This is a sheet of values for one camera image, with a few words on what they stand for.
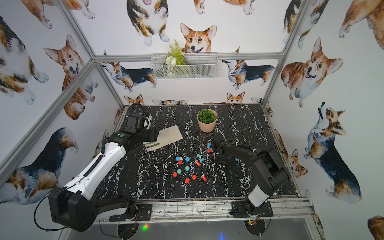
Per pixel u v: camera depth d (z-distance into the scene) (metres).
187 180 0.84
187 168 0.88
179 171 0.88
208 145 0.97
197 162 0.90
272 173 0.46
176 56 0.82
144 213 0.74
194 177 0.86
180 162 0.90
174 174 0.86
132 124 0.60
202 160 0.90
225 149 0.66
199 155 0.93
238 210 0.73
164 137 1.03
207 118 0.99
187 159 0.93
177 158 0.93
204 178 0.84
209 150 0.95
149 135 0.73
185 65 0.87
